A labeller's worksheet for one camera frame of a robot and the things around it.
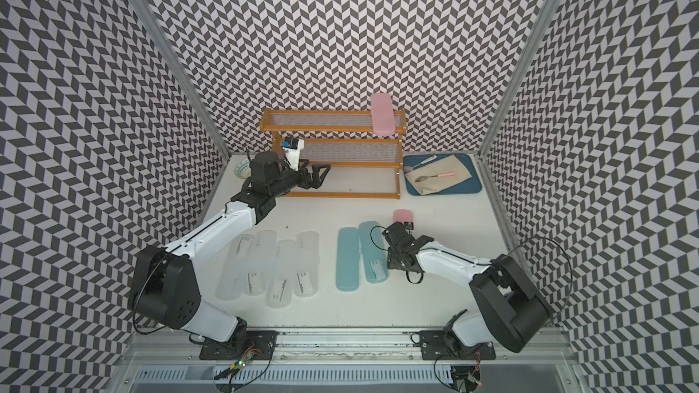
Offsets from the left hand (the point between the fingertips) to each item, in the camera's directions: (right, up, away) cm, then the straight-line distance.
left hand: (319, 165), depth 83 cm
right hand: (+27, -33, +6) cm, 42 cm away
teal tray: (+55, -7, +22) cm, 60 cm away
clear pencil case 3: (-20, -34, +2) cm, 40 cm away
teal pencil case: (+17, -30, +9) cm, 35 cm away
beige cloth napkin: (+42, -7, +24) cm, 49 cm away
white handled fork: (+33, 0, +30) cm, 45 cm away
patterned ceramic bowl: (-36, 0, +26) cm, 44 cm away
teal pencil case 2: (+8, -31, +6) cm, 33 cm away
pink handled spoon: (+37, -4, +25) cm, 45 cm away
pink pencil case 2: (+28, -18, +17) cm, 37 cm away
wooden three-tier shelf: (+4, +13, +34) cm, 36 cm away
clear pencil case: (-5, -32, +5) cm, 33 cm away
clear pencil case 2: (-12, -38, -2) cm, 40 cm away
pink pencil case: (+20, +18, +9) cm, 28 cm away
